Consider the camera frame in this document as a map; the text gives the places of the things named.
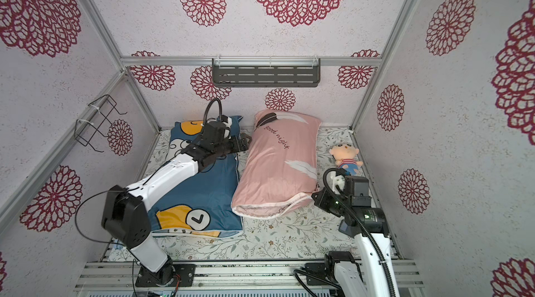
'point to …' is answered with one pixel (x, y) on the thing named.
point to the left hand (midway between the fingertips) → (246, 141)
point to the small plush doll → (345, 154)
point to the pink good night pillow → (278, 172)
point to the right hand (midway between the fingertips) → (312, 194)
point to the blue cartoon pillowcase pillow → (207, 205)
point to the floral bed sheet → (307, 237)
